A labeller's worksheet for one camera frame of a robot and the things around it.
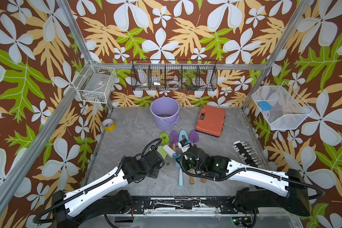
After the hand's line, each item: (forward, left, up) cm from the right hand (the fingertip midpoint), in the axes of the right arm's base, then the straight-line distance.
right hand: (174, 160), depth 74 cm
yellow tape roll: (+37, +51, -16) cm, 65 cm away
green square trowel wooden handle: (+7, +7, -3) cm, 10 cm away
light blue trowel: (+26, -7, -15) cm, 31 cm away
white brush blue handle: (+5, +2, -1) cm, 6 cm away
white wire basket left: (+42, +49, +19) cm, 67 cm away
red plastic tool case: (+36, -28, -10) cm, 46 cm away
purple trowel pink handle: (+24, 0, -16) cm, 29 cm away
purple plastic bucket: (+44, +6, -9) cm, 45 cm away
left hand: (-3, +10, -3) cm, 10 cm away
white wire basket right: (+26, -64, +11) cm, 70 cm away
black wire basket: (+57, -1, +15) cm, 59 cm away
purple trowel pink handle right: (+25, -15, -16) cm, 34 cm away
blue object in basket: (+31, -56, +10) cm, 65 cm away
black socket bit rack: (+11, -49, -15) cm, 53 cm away
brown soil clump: (+5, +4, -18) cm, 19 cm away
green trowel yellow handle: (+24, +6, -15) cm, 30 cm away
